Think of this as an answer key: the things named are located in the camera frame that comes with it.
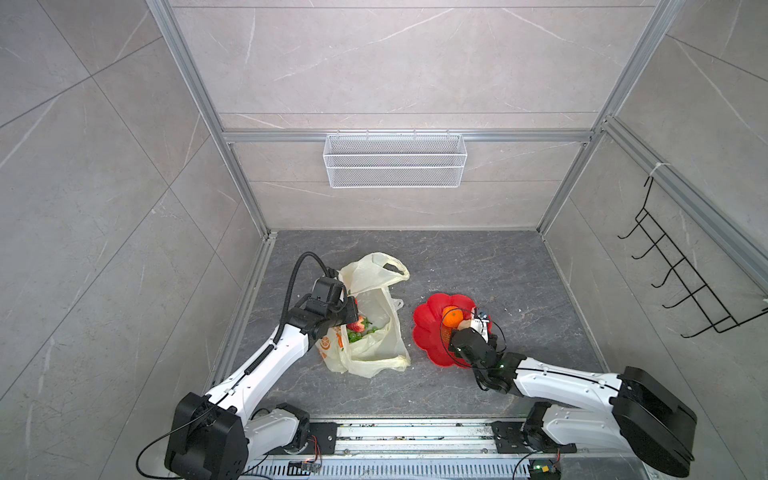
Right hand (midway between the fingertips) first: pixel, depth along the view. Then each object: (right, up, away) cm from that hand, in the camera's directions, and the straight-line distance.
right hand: (462, 330), depth 88 cm
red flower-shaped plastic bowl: (-10, +1, +5) cm, 11 cm away
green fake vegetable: (-33, -2, 0) cm, 33 cm away
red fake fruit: (-32, +1, +2) cm, 32 cm away
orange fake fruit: (-3, +4, +2) cm, 5 cm away
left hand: (-32, +10, -4) cm, 34 cm away
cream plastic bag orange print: (-28, +15, -3) cm, 32 cm away
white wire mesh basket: (-20, +55, +13) cm, 60 cm away
